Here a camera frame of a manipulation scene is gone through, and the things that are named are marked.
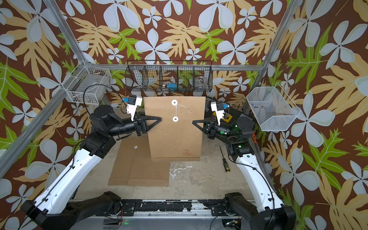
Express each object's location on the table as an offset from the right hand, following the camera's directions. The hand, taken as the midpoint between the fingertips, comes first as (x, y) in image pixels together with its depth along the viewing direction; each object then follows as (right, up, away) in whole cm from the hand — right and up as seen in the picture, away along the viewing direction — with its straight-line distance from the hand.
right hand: (194, 125), depth 59 cm
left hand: (-14, +3, -3) cm, 14 cm away
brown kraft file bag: (-8, -6, +3) cm, 10 cm away
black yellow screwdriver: (+22, -25, +29) cm, 44 cm away
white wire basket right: (+49, +10, +25) cm, 56 cm away
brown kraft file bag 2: (-28, -29, +27) cm, 49 cm away
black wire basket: (-14, +34, +39) cm, 53 cm away
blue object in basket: (-12, +26, +37) cm, 47 cm away
